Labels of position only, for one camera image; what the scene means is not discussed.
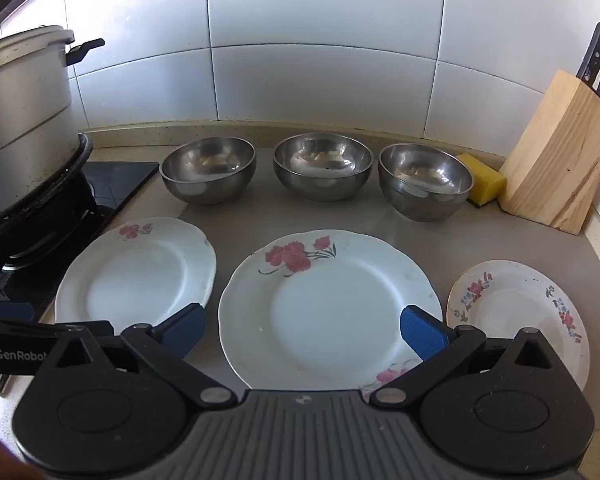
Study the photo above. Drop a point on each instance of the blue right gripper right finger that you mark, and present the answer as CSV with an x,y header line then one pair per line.
x,y
424,333

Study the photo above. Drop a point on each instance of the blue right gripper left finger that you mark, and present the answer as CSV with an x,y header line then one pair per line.
x,y
181,331

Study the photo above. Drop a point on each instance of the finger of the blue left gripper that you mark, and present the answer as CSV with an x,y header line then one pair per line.
x,y
16,311

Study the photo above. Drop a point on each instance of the small floral rimmed plate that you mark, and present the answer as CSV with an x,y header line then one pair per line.
x,y
501,297

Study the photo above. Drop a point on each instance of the large white floral plate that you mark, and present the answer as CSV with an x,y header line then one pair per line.
x,y
321,310

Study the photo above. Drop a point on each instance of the steel bowl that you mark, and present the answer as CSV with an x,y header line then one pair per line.
x,y
322,166
423,183
209,171

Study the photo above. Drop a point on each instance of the black gas stove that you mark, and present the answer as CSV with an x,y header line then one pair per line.
x,y
41,236

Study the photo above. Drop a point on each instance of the aluminium pressure cooker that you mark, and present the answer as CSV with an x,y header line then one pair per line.
x,y
37,133

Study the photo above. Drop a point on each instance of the yellow sponge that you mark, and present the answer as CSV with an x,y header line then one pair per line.
x,y
488,183

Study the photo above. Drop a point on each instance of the wooden knife block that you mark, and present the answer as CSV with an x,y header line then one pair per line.
x,y
553,171

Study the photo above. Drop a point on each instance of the black handled knife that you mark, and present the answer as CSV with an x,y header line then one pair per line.
x,y
590,65

